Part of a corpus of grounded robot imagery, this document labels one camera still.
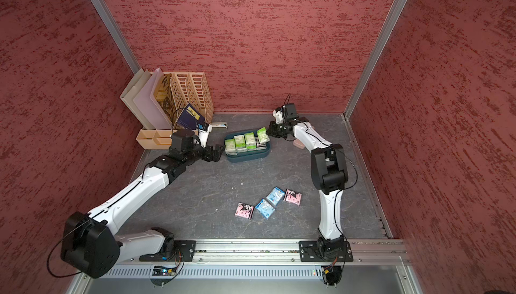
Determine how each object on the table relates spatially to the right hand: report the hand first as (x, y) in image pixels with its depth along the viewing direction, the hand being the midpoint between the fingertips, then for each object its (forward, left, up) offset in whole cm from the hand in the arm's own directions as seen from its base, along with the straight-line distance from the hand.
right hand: (266, 134), depth 97 cm
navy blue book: (+14, +41, -2) cm, 44 cm away
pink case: (0, -18, -10) cm, 20 cm away
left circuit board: (-54, +40, -12) cm, 68 cm away
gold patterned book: (+16, +51, +10) cm, 55 cm away
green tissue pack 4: (-1, +2, -1) cm, 2 cm away
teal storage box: (-9, +10, -5) cm, 14 cm away
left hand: (-13, +22, +8) cm, 27 cm away
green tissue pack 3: (0, +8, -5) cm, 10 cm away
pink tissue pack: (-29, -11, -8) cm, 32 cm away
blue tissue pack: (-28, -3, -8) cm, 30 cm away
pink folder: (+9, +57, +11) cm, 59 cm away
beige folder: (+9, +61, +20) cm, 65 cm away
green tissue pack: (-5, +18, -3) cm, 19 cm away
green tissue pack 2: (-2, +14, -5) cm, 15 cm away
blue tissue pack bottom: (-33, +2, -9) cm, 35 cm away
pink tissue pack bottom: (-35, +10, -8) cm, 37 cm away
